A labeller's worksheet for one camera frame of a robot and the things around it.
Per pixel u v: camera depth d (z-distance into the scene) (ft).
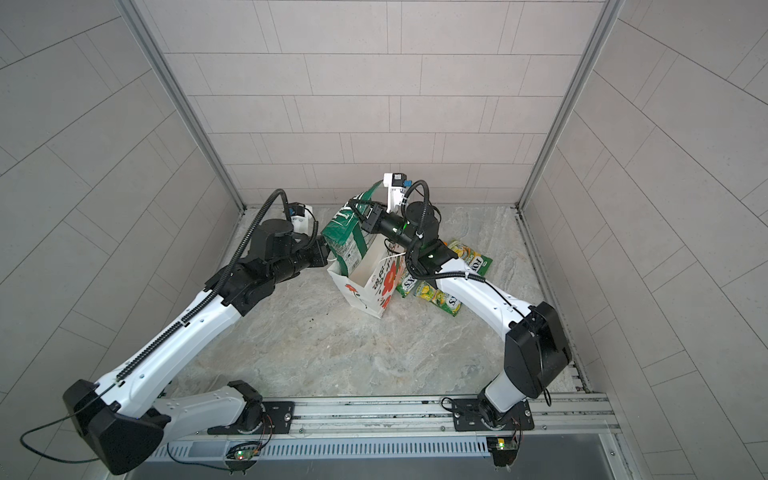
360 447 2.23
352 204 2.21
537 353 1.46
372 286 2.33
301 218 2.03
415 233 1.77
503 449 2.23
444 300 2.92
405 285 3.03
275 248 1.65
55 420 1.16
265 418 2.28
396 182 2.07
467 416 2.33
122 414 1.21
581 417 2.36
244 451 2.10
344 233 2.14
